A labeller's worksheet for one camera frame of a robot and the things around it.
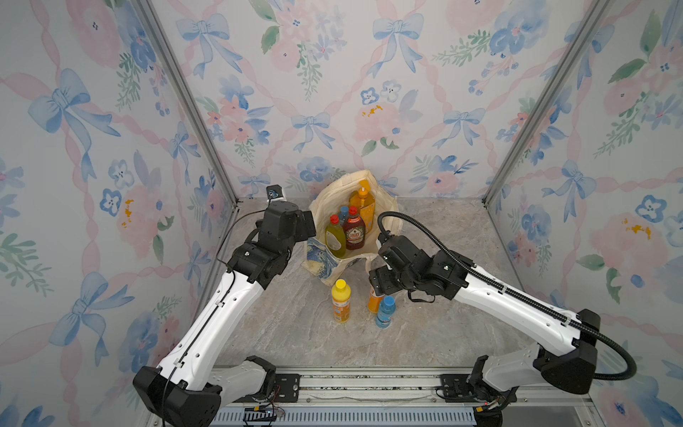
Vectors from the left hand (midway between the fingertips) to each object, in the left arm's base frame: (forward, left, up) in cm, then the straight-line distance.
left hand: (295, 215), depth 72 cm
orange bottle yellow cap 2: (-14, -23, -25) cm, 37 cm away
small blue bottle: (+17, -13, -17) cm, 27 cm away
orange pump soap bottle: (+21, -21, -16) cm, 33 cm away
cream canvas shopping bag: (+16, -8, -9) cm, 20 cm away
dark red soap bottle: (+12, -17, -20) cm, 29 cm away
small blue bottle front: (-18, -26, -21) cm, 37 cm away
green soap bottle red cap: (+8, -10, -20) cm, 24 cm away
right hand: (-12, -24, -11) cm, 29 cm away
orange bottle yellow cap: (-18, -13, -13) cm, 25 cm away
